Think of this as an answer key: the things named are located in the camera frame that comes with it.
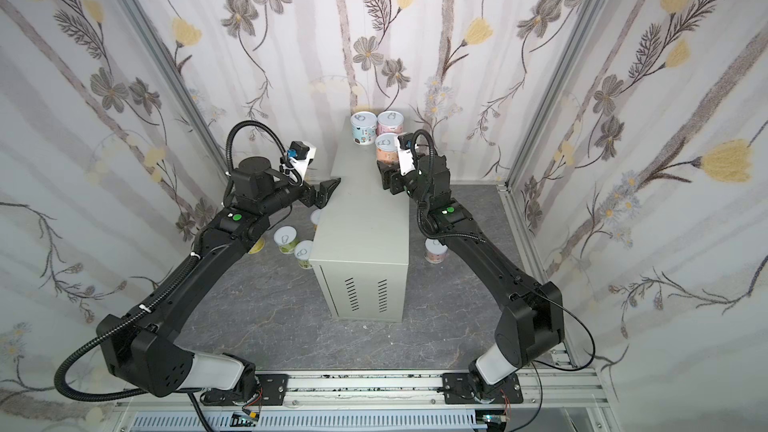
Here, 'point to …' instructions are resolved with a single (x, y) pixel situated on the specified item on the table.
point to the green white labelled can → (303, 251)
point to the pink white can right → (434, 251)
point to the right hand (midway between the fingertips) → (392, 147)
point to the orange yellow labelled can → (315, 218)
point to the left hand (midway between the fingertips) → (319, 159)
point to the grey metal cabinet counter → (360, 250)
